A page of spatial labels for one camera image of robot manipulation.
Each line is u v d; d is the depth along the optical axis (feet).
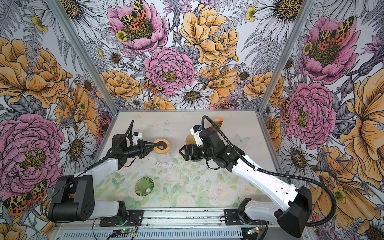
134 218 2.41
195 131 2.14
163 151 2.79
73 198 1.40
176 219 2.49
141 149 2.55
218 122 3.34
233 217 2.38
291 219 1.24
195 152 2.06
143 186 2.66
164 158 3.18
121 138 2.17
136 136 2.75
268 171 1.44
